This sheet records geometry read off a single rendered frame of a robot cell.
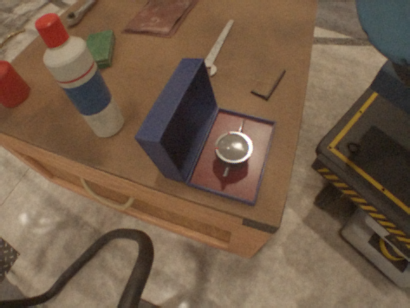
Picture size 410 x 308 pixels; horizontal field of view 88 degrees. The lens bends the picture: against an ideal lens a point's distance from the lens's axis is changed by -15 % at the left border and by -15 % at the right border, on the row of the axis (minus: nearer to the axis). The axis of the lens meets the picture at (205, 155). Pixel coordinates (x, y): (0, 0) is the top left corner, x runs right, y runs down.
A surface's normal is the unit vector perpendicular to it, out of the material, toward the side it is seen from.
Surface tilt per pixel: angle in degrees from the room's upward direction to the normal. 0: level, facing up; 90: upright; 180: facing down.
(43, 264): 0
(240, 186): 0
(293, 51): 0
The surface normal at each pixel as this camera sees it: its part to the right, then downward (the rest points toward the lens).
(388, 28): -0.92, 0.39
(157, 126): -0.23, -0.53
